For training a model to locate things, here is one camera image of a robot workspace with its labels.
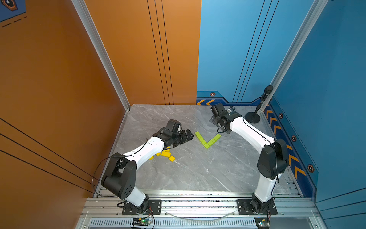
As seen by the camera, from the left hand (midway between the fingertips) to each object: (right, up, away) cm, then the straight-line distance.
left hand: (189, 136), depth 87 cm
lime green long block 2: (+9, -5, +12) cm, 16 cm away
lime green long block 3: (+15, -6, +11) cm, 20 cm away
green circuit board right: (+36, -42, -16) cm, 58 cm away
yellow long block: (-11, -4, -14) cm, 19 cm away
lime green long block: (+6, -1, +15) cm, 16 cm away
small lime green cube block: (+12, -8, +9) cm, 17 cm away
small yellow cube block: (-11, -15, +4) cm, 19 cm away
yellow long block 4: (-25, -15, +4) cm, 29 cm away
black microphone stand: (+51, +12, +24) cm, 58 cm away
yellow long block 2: (-15, -12, +4) cm, 20 cm away
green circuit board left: (-25, -41, -17) cm, 51 cm away
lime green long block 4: (+19, -3, +13) cm, 23 cm away
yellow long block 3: (-20, -12, +4) cm, 24 cm away
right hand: (+19, +8, +4) cm, 21 cm away
